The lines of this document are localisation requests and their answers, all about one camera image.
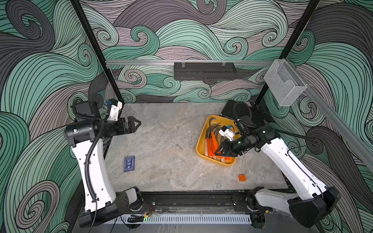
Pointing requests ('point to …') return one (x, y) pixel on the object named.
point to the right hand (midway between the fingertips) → (217, 155)
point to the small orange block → (242, 177)
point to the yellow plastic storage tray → (222, 121)
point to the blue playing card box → (129, 163)
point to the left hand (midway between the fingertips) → (130, 123)
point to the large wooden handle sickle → (206, 148)
